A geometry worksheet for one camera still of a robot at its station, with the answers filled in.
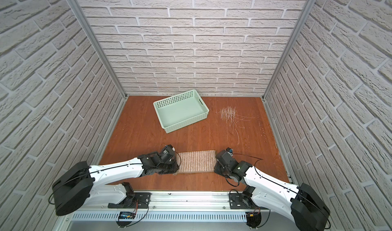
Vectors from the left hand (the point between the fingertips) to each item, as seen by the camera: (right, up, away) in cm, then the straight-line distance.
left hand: (179, 164), depth 84 cm
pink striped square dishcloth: (+10, +1, +2) cm, 11 cm away
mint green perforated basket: (-3, +30, +29) cm, 42 cm away
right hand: (+19, -3, -1) cm, 19 cm away
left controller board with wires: (-24, -21, -12) cm, 33 cm away
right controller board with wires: (+37, -20, -15) cm, 45 cm away
